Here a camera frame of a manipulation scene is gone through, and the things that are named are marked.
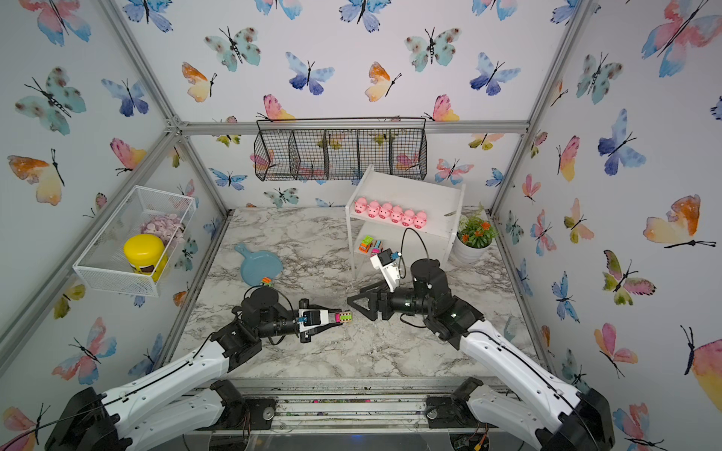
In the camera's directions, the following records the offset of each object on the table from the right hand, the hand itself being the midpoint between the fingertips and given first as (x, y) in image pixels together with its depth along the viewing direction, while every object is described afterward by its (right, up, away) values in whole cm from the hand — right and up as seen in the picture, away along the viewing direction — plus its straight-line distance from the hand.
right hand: (358, 297), depth 66 cm
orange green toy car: (+1, +12, +21) cm, 24 cm away
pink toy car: (-4, -5, +3) cm, 7 cm away
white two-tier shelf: (+15, +19, +5) cm, 24 cm away
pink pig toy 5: (+12, +19, +5) cm, 23 cm away
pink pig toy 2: (+3, +21, +7) cm, 23 cm away
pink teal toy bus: (+5, +11, +20) cm, 23 cm away
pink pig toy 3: (+7, +21, +7) cm, 23 cm away
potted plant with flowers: (+37, +14, +29) cm, 49 cm away
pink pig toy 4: (+9, +20, +6) cm, 23 cm away
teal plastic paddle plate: (-39, +4, +38) cm, 55 cm away
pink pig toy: (0, +22, +8) cm, 24 cm away
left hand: (-5, -5, +5) cm, 9 cm away
